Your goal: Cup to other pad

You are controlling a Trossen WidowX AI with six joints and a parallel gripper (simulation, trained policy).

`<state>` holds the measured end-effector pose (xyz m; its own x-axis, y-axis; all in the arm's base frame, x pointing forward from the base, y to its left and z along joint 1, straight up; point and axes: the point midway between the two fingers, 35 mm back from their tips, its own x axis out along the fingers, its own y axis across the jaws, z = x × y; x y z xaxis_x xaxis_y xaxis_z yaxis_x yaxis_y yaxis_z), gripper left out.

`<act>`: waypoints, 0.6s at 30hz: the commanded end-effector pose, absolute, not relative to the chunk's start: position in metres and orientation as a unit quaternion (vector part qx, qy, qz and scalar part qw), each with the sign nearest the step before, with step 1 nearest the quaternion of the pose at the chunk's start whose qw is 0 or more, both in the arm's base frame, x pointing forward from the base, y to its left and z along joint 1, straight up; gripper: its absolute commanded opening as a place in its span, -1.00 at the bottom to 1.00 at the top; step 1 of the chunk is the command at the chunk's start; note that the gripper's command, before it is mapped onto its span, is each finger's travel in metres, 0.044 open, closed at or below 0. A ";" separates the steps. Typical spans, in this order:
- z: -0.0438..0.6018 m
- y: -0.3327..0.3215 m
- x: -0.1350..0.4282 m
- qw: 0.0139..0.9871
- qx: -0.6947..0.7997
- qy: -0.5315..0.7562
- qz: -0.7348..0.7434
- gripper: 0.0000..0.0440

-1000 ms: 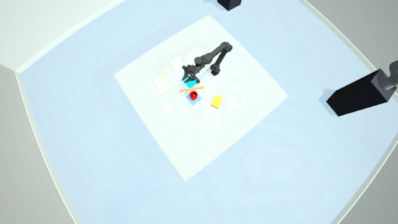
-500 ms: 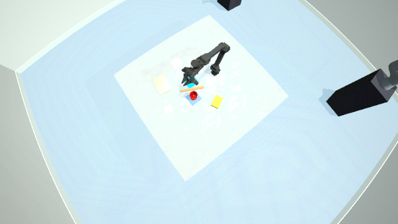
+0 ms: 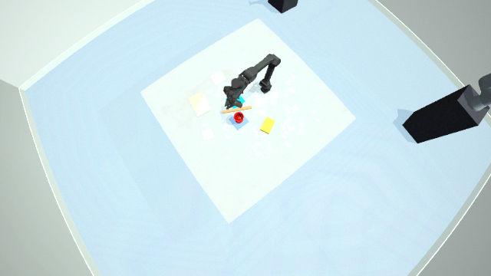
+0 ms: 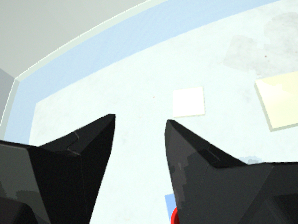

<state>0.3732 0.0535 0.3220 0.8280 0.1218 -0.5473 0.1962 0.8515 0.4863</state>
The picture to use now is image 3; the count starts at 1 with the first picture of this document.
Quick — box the red cup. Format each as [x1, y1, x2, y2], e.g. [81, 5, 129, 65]
[234, 112, 244, 123]

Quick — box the yellow rectangular block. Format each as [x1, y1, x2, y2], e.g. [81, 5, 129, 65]
[261, 117, 275, 134]

